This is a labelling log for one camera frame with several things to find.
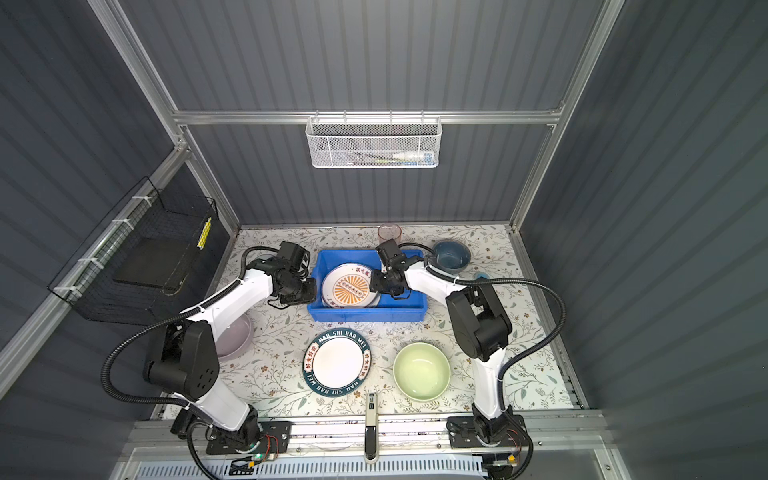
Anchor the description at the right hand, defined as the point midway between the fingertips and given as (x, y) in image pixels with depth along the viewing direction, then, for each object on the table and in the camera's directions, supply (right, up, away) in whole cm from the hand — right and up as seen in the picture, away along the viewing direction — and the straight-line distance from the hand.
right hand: (377, 287), depth 96 cm
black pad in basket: (-56, +9, -21) cm, 60 cm away
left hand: (-19, -2, -6) cm, 20 cm away
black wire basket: (-60, +22, -19) cm, 66 cm away
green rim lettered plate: (-11, -20, -11) cm, 26 cm away
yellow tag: (-48, +17, -13) cm, 53 cm away
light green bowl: (+13, -23, -11) cm, 29 cm away
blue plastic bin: (+11, -7, -1) cm, 13 cm away
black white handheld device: (0, -33, -26) cm, 42 cm away
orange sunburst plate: (-10, 0, +3) cm, 10 cm away
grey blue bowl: (+26, +10, +12) cm, 30 cm away
